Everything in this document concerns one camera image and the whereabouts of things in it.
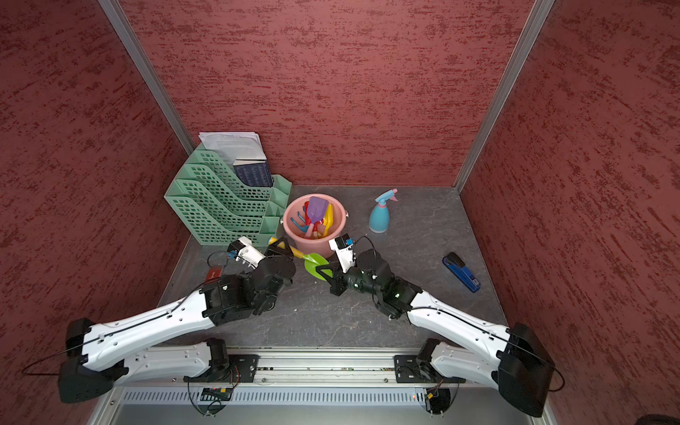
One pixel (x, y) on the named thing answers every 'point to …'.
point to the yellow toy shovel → (328, 219)
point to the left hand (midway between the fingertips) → (289, 245)
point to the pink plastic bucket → (317, 243)
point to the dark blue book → (253, 172)
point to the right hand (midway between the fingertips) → (319, 273)
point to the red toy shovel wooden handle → (307, 217)
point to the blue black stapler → (462, 272)
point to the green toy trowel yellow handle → (312, 260)
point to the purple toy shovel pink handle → (317, 208)
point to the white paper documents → (230, 147)
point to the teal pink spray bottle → (379, 220)
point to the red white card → (214, 273)
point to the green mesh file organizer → (219, 210)
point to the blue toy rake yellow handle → (304, 228)
